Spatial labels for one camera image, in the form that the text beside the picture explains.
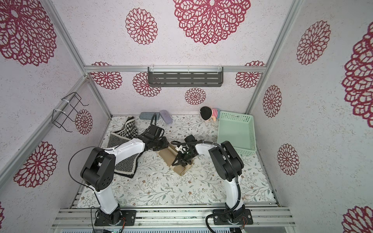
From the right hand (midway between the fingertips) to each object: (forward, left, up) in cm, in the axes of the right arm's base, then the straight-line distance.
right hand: (173, 164), depth 90 cm
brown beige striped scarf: (+5, +3, +3) cm, 6 cm away
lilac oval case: (+41, +9, 0) cm, 42 cm away
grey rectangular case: (+41, +23, +1) cm, 48 cm away
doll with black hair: (+42, -23, +4) cm, 48 cm away
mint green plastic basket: (+31, -47, -3) cm, 56 cm away
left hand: (+12, +4, +5) cm, 13 cm away
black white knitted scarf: (+22, +34, +4) cm, 41 cm away
